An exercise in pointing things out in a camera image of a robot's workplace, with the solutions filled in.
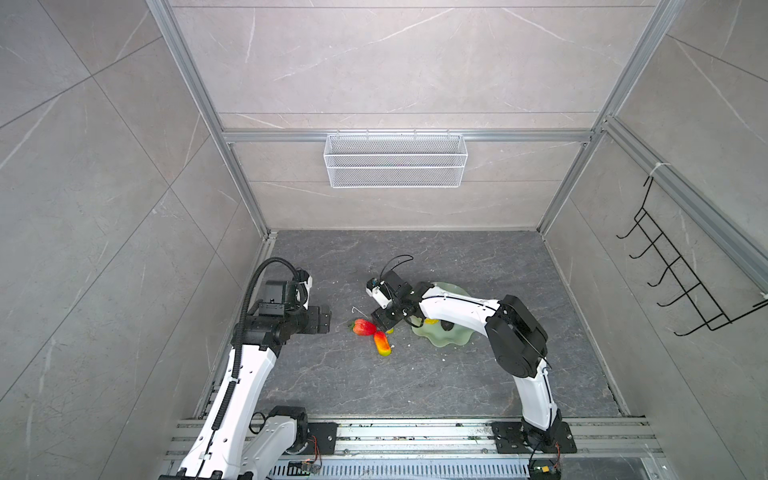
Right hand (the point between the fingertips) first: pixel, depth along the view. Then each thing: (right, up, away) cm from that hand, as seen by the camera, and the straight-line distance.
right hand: (382, 314), depth 93 cm
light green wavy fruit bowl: (+17, -6, -2) cm, 18 cm away
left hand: (-18, +5, -16) cm, 25 cm away
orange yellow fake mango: (0, -8, -6) cm, 9 cm away
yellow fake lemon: (+15, -2, -2) cm, 16 cm away
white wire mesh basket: (+4, +51, +8) cm, 52 cm away
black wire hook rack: (+68, +7, -33) cm, 76 cm away
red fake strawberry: (-6, -4, -3) cm, 7 cm away
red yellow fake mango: (+3, -5, -1) cm, 6 cm away
